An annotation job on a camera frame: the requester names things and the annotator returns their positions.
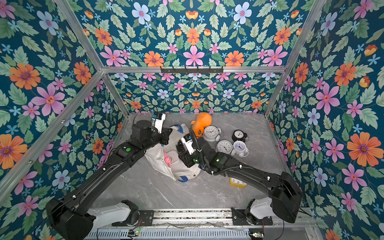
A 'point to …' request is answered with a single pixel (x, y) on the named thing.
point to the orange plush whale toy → (203, 119)
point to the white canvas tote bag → (178, 171)
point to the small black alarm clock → (238, 135)
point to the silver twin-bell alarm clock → (212, 133)
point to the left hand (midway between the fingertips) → (173, 128)
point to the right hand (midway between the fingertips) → (184, 151)
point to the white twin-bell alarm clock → (240, 148)
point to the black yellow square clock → (236, 183)
